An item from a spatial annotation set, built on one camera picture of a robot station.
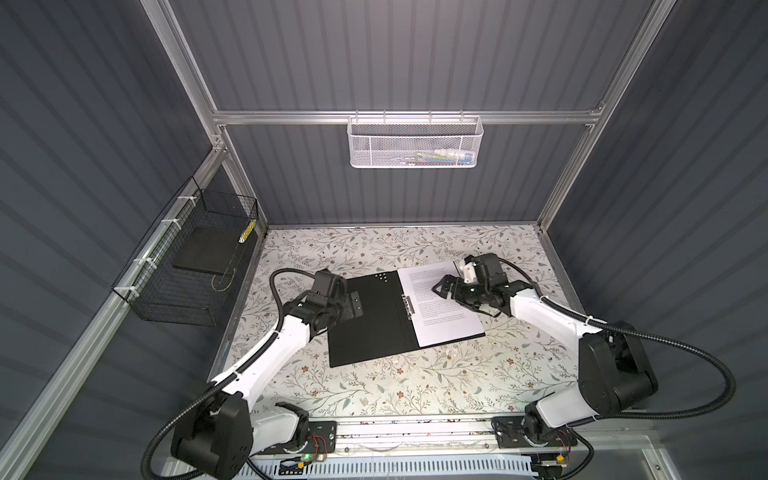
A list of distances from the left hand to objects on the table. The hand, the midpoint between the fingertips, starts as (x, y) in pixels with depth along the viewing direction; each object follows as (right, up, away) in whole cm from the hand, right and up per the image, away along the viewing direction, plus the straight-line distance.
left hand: (347, 306), depth 85 cm
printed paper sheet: (+27, -6, +9) cm, 29 cm away
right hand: (+29, +3, +3) cm, 29 cm away
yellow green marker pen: (-27, +22, -3) cm, 35 cm away
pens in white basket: (+28, +46, +8) cm, 54 cm away
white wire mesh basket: (+21, +57, +26) cm, 67 cm away
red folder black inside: (+11, -8, +6) cm, 14 cm away
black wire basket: (-39, +11, -12) cm, 42 cm away
